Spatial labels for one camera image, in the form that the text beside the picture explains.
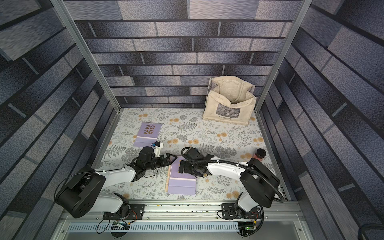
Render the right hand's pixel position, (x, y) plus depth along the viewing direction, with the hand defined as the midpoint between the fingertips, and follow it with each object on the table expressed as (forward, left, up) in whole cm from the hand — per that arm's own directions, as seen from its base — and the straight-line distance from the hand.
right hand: (184, 169), depth 85 cm
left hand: (+5, +6, +4) cm, 9 cm away
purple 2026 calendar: (-8, +3, 0) cm, 8 cm away
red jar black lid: (+9, -46, +2) cm, 47 cm away
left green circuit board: (-27, +28, -3) cm, 39 cm away
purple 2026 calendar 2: (+25, +28, -1) cm, 38 cm away
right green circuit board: (-26, -32, -4) cm, 42 cm away
